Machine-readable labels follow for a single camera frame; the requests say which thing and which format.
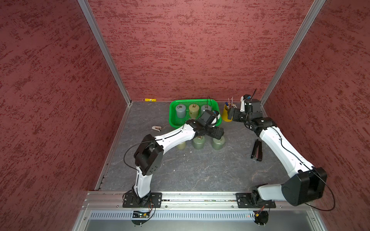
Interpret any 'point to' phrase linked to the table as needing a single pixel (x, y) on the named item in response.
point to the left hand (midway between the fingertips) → (215, 132)
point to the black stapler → (257, 151)
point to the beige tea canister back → (193, 110)
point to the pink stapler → (158, 128)
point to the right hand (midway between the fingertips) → (234, 114)
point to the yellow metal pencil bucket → (225, 113)
